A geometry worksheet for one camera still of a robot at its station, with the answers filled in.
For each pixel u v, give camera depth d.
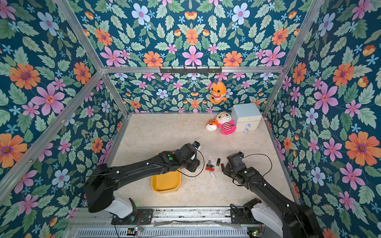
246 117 0.99
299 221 0.40
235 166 0.64
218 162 0.93
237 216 0.73
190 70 0.93
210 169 0.91
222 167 0.90
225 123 1.05
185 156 0.62
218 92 0.97
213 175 0.88
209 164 0.91
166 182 0.88
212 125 1.04
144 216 0.74
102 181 0.48
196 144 0.73
